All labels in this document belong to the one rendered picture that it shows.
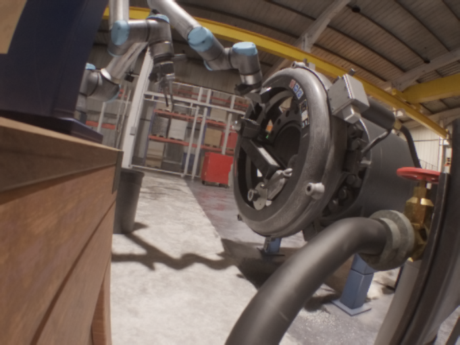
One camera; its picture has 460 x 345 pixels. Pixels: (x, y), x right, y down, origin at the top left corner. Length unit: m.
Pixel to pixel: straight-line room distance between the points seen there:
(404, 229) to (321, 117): 0.60
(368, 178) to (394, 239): 0.85
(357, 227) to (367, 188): 0.89
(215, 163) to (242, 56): 5.47
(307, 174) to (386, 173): 0.51
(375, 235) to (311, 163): 0.57
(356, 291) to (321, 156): 0.57
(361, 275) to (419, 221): 0.75
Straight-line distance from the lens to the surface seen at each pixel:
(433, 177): 0.27
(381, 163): 1.13
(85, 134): 0.19
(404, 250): 0.23
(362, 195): 1.08
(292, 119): 1.13
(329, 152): 0.76
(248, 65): 0.97
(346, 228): 0.18
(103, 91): 1.48
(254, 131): 1.11
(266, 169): 0.93
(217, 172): 6.36
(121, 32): 0.89
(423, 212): 0.28
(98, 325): 0.31
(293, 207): 0.80
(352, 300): 1.05
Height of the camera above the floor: 0.47
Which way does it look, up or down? level
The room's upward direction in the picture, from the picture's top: 10 degrees clockwise
